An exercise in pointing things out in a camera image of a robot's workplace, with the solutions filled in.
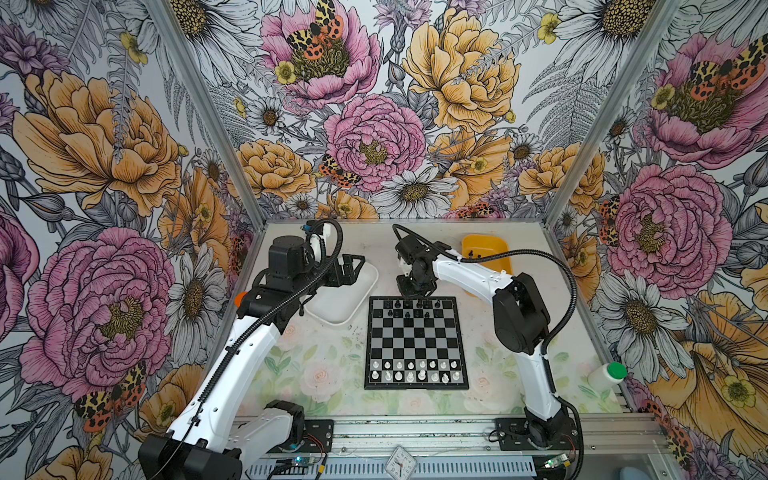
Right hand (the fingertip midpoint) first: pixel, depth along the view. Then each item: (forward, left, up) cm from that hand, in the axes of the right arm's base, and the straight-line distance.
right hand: (409, 301), depth 93 cm
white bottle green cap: (-24, -48, +2) cm, 54 cm away
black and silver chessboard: (-12, -1, -5) cm, 12 cm away
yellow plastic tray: (+22, -29, 0) cm, 36 cm away
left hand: (-3, +15, +22) cm, 27 cm away
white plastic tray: (+1, +23, -3) cm, 23 cm away
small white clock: (-41, +4, -3) cm, 41 cm away
